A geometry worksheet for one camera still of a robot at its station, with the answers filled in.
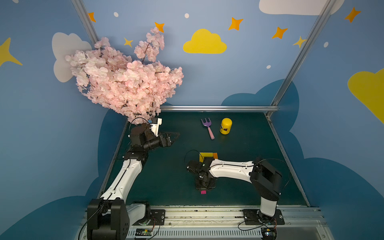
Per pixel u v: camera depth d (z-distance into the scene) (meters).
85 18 0.72
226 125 1.02
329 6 0.69
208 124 1.15
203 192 0.82
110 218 0.39
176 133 1.15
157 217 0.75
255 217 0.75
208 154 0.98
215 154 0.98
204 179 0.71
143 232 0.72
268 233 0.73
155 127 0.70
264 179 0.46
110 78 0.59
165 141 0.68
